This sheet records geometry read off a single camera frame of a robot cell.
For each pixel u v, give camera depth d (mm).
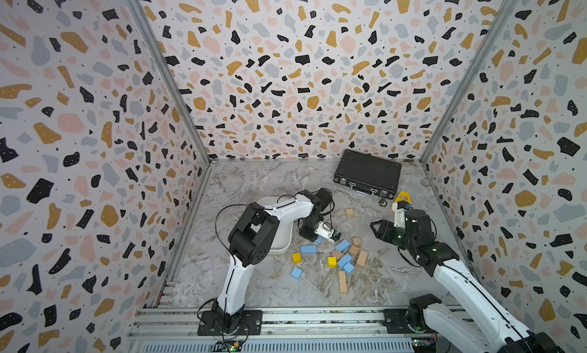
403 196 1065
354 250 884
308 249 901
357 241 914
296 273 821
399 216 732
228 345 699
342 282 816
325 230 833
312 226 823
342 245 906
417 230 606
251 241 531
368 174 1097
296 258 856
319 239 897
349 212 1001
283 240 923
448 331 554
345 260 870
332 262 860
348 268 835
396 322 728
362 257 866
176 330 751
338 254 869
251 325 731
